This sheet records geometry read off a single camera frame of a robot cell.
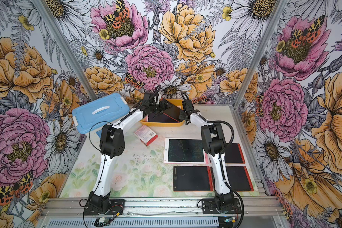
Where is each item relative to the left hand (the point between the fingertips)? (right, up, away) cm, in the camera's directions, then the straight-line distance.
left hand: (169, 110), depth 99 cm
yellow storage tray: (+7, +7, +25) cm, 27 cm away
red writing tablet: (+2, 0, +10) cm, 10 cm away
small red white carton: (-16, -17, +1) cm, 24 cm away
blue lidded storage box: (-49, -6, -9) cm, 50 cm away
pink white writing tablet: (+10, -27, -3) cm, 29 cm away
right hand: (+9, -5, +11) cm, 15 cm away
